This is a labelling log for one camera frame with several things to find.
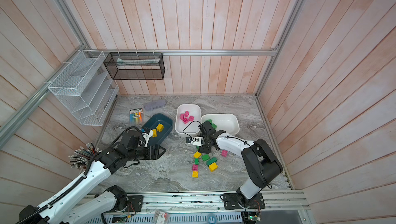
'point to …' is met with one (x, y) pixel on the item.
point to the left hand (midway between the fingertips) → (158, 154)
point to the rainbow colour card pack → (136, 115)
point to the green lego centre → (205, 157)
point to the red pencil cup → (82, 157)
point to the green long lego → (211, 161)
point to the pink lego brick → (185, 121)
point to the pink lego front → (195, 168)
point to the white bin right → (228, 122)
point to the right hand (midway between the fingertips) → (202, 140)
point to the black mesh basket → (135, 65)
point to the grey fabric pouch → (154, 104)
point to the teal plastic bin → (152, 124)
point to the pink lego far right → (224, 153)
